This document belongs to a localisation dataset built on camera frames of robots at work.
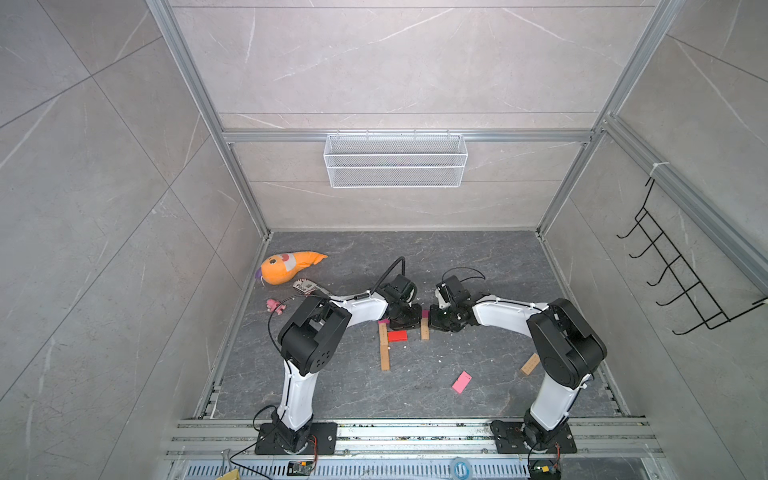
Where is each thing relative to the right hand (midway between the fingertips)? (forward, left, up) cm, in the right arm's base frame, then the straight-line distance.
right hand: (431, 323), depth 94 cm
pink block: (-19, -7, +1) cm, 20 cm away
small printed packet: (+13, +41, +3) cm, 43 cm away
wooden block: (-3, +2, +3) cm, 5 cm away
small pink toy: (+6, +52, +4) cm, 52 cm away
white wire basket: (+46, +10, +30) cm, 56 cm away
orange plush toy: (+17, +50, +9) cm, 54 cm away
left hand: (0, +1, +1) cm, 2 cm away
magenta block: (-2, +3, +10) cm, 10 cm away
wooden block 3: (-10, +15, +1) cm, 18 cm away
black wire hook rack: (-10, -53, +32) cm, 63 cm away
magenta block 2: (-11, +14, +23) cm, 29 cm away
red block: (-6, +11, +3) cm, 12 cm away
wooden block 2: (-8, +15, +1) cm, 17 cm away
